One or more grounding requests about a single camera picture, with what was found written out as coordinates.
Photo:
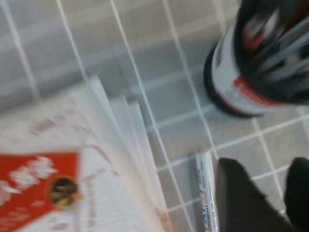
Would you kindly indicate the white magazine stack under book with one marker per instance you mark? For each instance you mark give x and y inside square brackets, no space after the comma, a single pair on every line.
[126,115]

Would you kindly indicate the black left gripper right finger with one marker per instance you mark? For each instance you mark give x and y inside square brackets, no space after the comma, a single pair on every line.
[296,196]

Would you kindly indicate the orange white driving book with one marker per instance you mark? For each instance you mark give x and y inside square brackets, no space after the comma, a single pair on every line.
[65,168]

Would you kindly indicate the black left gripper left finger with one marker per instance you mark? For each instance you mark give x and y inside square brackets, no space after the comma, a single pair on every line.
[241,206]

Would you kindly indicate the grey checked tablecloth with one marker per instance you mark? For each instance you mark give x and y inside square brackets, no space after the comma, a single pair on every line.
[152,51]

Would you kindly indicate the black mesh pen holder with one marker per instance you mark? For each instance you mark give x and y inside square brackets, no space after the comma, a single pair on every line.
[262,63]

